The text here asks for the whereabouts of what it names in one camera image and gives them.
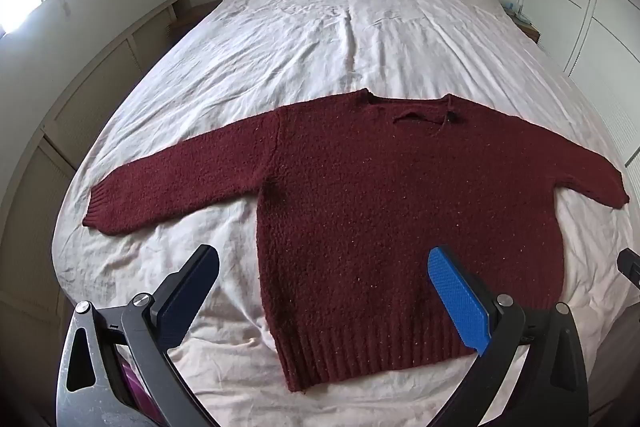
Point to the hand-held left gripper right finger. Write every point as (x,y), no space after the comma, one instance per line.
(457,297)

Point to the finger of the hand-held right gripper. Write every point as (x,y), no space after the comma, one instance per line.
(631,267)

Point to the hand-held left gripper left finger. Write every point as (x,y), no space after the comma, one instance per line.
(187,302)

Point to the dark red knit sweater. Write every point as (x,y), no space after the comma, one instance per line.
(375,207)

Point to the purple plastic object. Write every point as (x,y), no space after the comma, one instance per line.
(140,387)

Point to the wooden nightstand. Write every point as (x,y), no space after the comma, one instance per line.
(195,14)
(527,29)

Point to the bed with white sheet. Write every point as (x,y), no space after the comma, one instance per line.
(300,47)

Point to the small bluish object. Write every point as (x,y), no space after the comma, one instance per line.
(515,11)

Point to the low beige wall cabinet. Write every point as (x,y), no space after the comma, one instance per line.
(75,107)

